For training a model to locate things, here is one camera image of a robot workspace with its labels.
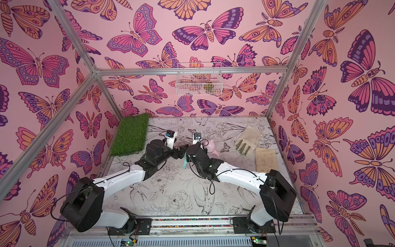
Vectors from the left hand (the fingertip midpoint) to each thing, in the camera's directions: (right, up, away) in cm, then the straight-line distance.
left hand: (184, 141), depth 84 cm
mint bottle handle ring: (+1, -11, 0) cm, 11 cm away
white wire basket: (+8, +38, +11) cm, 40 cm away
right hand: (+5, -2, -2) cm, 6 cm away
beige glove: (+51, -13, +13) cm, 54 cm away
